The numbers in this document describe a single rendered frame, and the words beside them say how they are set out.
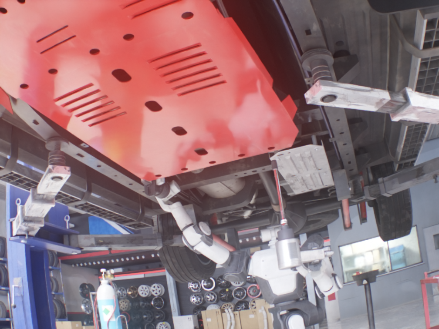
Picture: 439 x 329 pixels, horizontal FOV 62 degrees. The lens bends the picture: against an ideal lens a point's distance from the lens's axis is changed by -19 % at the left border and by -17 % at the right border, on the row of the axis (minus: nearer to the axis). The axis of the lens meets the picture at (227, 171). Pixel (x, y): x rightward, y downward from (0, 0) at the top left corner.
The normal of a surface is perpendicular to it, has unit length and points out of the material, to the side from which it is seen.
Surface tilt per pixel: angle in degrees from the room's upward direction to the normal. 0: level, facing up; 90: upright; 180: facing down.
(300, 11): 167
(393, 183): 90
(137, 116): 178
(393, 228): 147
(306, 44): 171
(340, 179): 102
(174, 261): 128
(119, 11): 178
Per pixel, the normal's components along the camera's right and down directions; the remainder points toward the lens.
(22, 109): 0.07, 0.86
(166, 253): -0.25, 0.22
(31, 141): 0.94, -0.22
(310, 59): 0.14, 0.94
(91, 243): 0.34, -0.34
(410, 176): -0.65, -0.15
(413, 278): -0.30, -0.26
